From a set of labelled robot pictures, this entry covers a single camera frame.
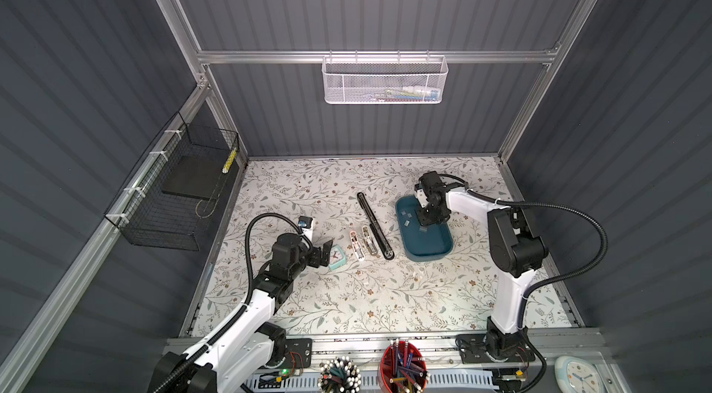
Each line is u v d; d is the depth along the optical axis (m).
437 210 0.79
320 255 0.76
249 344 0.59
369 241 0.94
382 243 0.94
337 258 0.89
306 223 0.73
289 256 0.63
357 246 0.92
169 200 0.72
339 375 0.59
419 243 0.94
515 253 0.53
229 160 0.81
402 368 0.63
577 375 0.68
